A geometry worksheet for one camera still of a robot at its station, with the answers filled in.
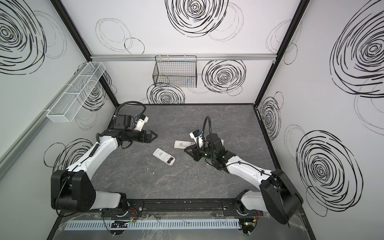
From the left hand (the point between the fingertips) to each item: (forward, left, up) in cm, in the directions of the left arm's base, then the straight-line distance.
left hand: (152, 134), depth 85 cm
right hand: (-10, -20, 0) cm, 22 cm away
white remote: (-7, -6, -14) cm, 17 cm away
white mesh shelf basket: (+2, +39, +19) cm, 43 cm away
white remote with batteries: (+1, -16, -14) cm, 22 cm away
